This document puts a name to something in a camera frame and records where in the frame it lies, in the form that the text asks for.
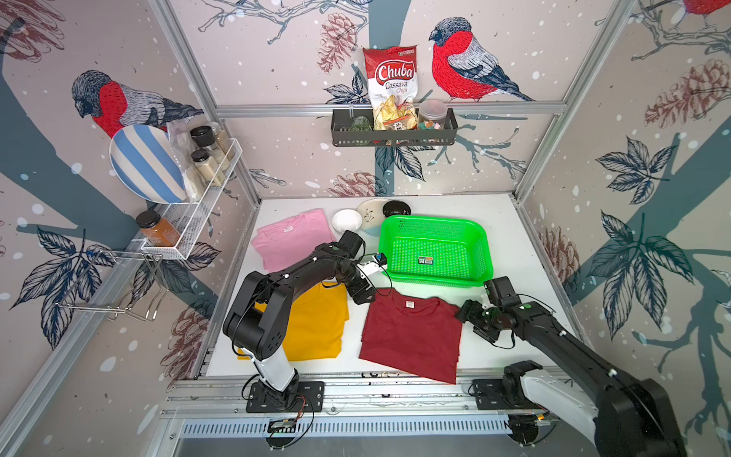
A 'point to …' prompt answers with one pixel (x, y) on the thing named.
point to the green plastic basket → (437, 250)
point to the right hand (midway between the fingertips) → (461, 317)
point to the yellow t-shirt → (318, 316)
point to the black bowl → (396, 208)
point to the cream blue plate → (372, 214)
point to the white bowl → (346, 219)
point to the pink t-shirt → (286, 241)
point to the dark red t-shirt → (418, 335)
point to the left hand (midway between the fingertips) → (370, 281)
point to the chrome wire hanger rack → (110, 284)
